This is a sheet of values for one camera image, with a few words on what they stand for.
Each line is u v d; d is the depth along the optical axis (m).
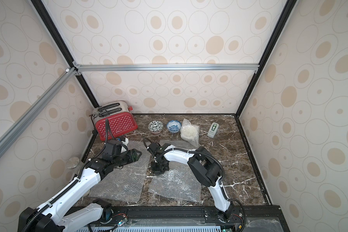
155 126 1.10
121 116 0.97
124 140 0.76
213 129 1.06
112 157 0.61
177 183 0.84
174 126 1.10
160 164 0.77
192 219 0.73
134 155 0.71
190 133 1.03
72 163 0.78
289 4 0.67
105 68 0.89
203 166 0.51
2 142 0.53
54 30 0.75
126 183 0.84
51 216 0.40
